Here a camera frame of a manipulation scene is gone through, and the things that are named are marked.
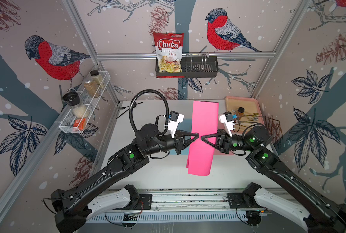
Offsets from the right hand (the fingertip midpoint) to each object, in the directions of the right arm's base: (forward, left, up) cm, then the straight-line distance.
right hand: (203, 139), depth 55 cm
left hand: (0, +1, +3) cm, 3 cm away
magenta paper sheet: (-5, +1, -5) cm, 7 cm away
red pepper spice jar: (+40, -34, -29) cm, 60 cm away
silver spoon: (+40, -46, -37) cm, 72 cm away
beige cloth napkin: (+46, -41, -37) cm, 72 cm away
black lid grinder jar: (+14, +57, -1) cm, 59 cm away
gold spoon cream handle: (+45, -47, -36) cm, 74 cm away
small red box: (+7, +54, -2) cm, 55 cm away
